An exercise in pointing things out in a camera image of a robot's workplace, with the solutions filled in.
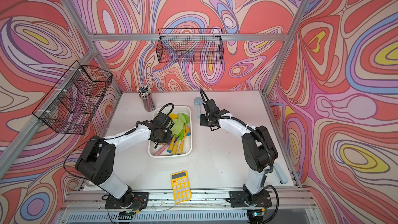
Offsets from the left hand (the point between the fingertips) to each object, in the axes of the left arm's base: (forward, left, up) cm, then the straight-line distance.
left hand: (170, 139), depth 91 cm
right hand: (+8, -20, +4) cm, 22 cm away
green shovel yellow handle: (+1, -6, -2) cm, 6 cm away
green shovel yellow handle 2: (+3, -11, +2) cm, 11 cm away
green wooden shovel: (+8, -4, +1) cm, 9 cm away
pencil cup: (+24, +17, +14) cm, 32 cm away
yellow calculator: (-26, -8, -3) cm, 27 cm away
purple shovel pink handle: (-9, +6, +1) cm, 11 cm away
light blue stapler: (-21, -58, +1) cm, 62 cm away
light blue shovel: (+33, -16, -2) cm, 37 cm away
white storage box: (-7, -2, 0) cm, 7 cm away
